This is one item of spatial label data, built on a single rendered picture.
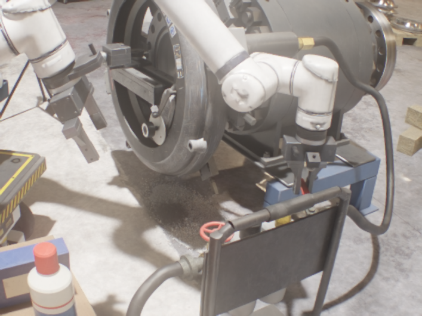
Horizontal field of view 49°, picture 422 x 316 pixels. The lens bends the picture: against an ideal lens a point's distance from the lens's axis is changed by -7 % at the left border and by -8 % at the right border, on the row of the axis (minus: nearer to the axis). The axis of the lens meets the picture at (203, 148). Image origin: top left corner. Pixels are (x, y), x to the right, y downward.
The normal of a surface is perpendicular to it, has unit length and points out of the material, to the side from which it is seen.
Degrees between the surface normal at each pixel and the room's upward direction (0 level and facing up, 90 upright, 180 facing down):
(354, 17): 46
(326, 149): 90
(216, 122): 100
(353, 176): 90
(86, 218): 0
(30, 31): 91
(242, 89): 86
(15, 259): 13
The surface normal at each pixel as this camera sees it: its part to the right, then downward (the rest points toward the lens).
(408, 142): -0.70, 0.28
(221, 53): -0.15, 0.11
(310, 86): -0.47, 0.37
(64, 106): 0.04, 0.54
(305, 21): 0.43, -0.28
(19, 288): 0.49, 0.58
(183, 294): 0.05, -0.90
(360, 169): 0.52, 0.40
